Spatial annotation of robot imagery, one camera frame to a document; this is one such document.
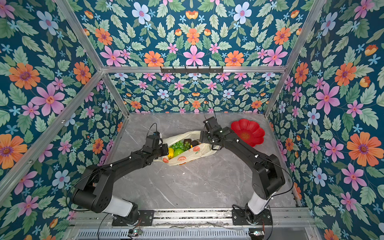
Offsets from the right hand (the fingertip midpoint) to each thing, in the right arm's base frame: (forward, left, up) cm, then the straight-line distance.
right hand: (206, 137), depth 87 cm
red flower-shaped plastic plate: (+17, -32, -16) cm, 40 cm away
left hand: (-1, +22, -5) cm, 23 cm away
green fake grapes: (+2, +16, -10) cm, 19 cm away
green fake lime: (-5, +18, -8) cm, 20 cm away
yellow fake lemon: (-6, +22, -8) cm, 24 cm away
